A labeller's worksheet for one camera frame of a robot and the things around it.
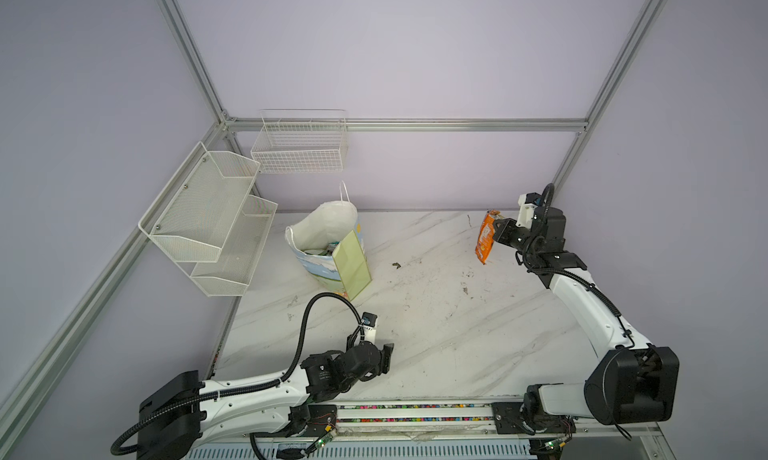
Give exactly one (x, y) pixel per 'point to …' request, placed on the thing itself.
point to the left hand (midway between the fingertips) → (380, 344)
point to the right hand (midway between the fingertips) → (492, 219)
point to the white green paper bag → (328, 242)
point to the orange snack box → (485, 241)
